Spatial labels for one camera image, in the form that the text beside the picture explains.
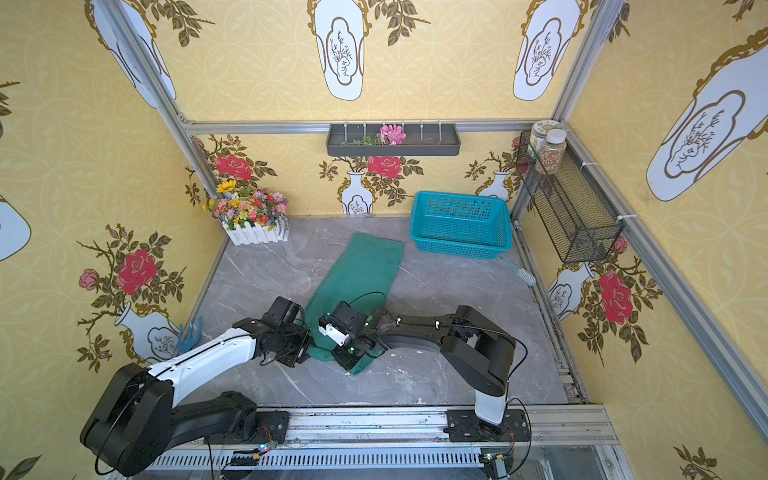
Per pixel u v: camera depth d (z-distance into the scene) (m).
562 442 0.74
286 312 0.71
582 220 0.81
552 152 0.80
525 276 1.03
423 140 0.92
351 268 1.05
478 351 0.46
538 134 0.85
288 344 0.73
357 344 0.63
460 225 1.17
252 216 1.01
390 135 0.88
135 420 0.41
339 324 0.67
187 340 0.92
